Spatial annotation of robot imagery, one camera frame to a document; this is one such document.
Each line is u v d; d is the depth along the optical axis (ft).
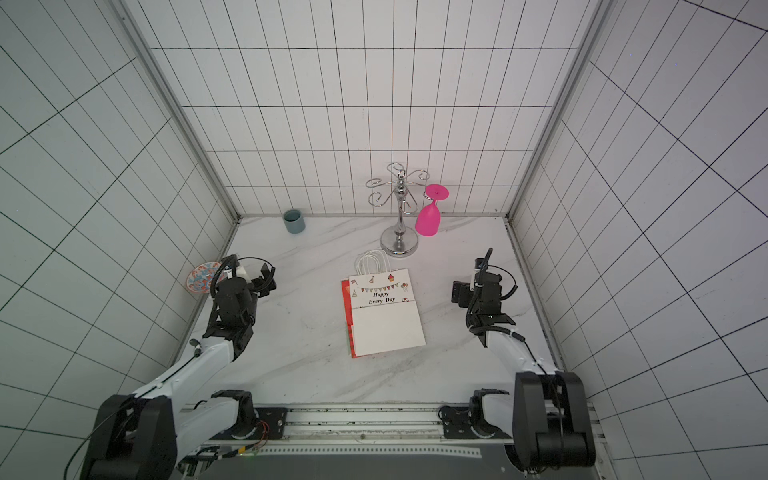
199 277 3.22
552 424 1.32
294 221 3.61
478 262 2.57
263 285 2.41
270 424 2.37
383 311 2.96
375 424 2.45
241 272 2.39
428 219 3.17
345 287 3.20
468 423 2.38
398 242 3.61
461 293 2.61
